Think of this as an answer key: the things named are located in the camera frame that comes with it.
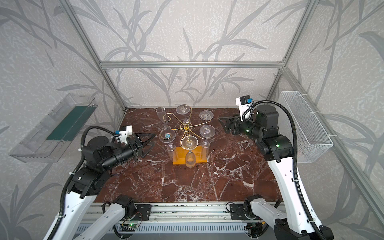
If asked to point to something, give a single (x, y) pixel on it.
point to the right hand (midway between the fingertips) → (227, 112)
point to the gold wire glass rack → (187, 127)
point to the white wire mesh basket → (312, 141)
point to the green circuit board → (133, 225)
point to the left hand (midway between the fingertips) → (157, 137)
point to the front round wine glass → (189, 142)
